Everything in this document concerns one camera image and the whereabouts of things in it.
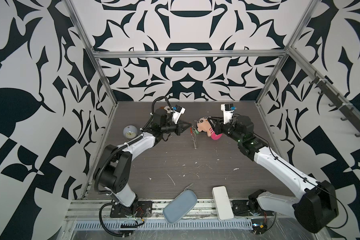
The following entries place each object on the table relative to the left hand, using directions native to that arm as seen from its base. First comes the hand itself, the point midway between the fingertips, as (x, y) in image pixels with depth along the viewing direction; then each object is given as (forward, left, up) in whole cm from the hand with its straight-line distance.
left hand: (192, 121), depth 82 cm
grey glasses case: (-38, +9, -20) cm, 44 cm away
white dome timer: (+3, +37, -13) cm, 39 cm away
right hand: (-3, -9, +7) cm, 11 cm away
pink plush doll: (+8, -9, -13) cm, 18 cm away
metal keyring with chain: (-6, -1, -6) cm, 8 cm away
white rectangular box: (-37, -13, -17) cm, 42 cm away
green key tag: (-3, -3, -7) cm, 8 cm away
